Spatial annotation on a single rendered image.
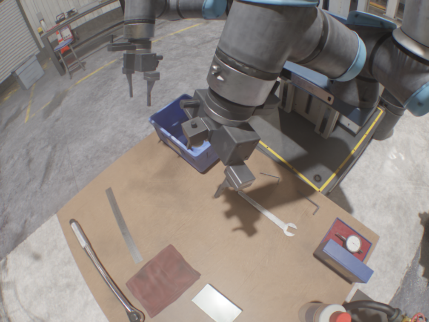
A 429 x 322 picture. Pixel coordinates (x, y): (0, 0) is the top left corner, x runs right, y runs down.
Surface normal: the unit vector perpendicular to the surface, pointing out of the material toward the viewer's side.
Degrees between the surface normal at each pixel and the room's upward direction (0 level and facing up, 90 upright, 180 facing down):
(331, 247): 9
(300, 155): 0
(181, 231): 0
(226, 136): 66
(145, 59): 83
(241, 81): 81
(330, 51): 88
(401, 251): 0
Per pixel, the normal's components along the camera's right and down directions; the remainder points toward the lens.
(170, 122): 0.70, 0.53
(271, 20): -0.15, 0.70
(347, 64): 0.20, 0.83
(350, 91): -0.68, 0.40
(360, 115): -0.79, 0.55
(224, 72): -0.83, 0.20
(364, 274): -0.22, -0.48
